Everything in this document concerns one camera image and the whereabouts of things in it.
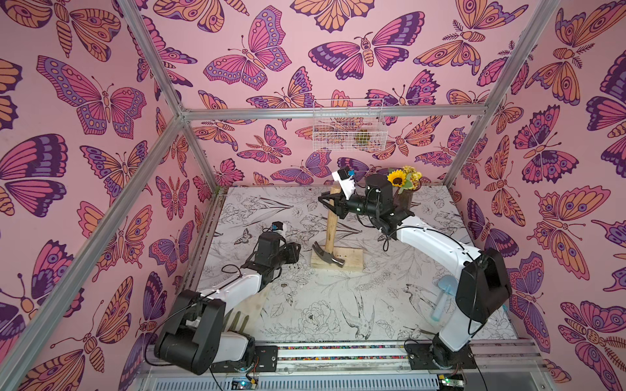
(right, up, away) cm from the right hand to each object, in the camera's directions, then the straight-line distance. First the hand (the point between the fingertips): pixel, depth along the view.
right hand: (324, 193), depth 77 cm
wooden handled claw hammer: (+2, -21, +10) cm, 23 cm away
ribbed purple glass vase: (+33, -1, +20) cm, 38 cm away
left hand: (-9, -18, +13) cm, 24 cm away
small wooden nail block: (+11, -23, +15) cm, 30 cm away
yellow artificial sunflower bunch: (+30, +6, +11) cm, 33 cm away
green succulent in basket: (+15, +22, +15) cm, 31 cm away
